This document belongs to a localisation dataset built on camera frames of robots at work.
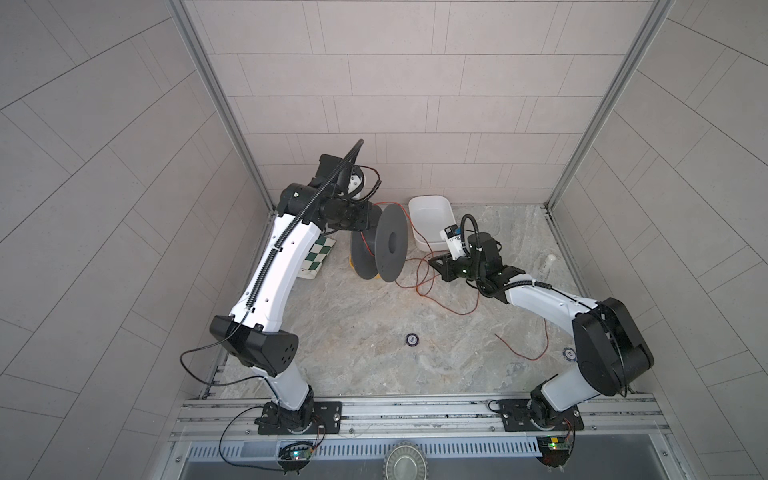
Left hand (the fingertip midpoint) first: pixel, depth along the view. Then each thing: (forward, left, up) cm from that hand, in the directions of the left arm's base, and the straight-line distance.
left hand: (376, 214), depth 72 cm
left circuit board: (-46, +16, -27) cm, 56 cm away
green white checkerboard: (+8, +22, -30) cm, 39 cm away
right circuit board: (-44, -42, -31) cm, 68 cm away
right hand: (-2, -15, -19) cm, 24 cm away
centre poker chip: (-20, -10, -32) cm, 39 cm away
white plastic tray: (+28, -17, -32) cm, 47 cm away
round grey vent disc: (-47, -7, -30) cm, 56 cm away
